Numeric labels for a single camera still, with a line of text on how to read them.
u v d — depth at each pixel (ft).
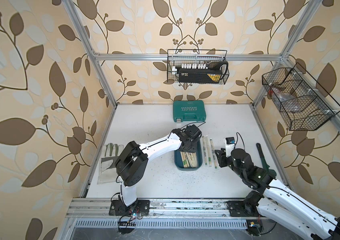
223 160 2.24
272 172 2.80
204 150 3.16
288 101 2.28
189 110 3.64
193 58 2.99
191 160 2.97
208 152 3.09
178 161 2.97
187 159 2.99
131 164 1.54
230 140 2.19
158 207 2.47
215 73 2.71
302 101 2.41
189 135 2.18
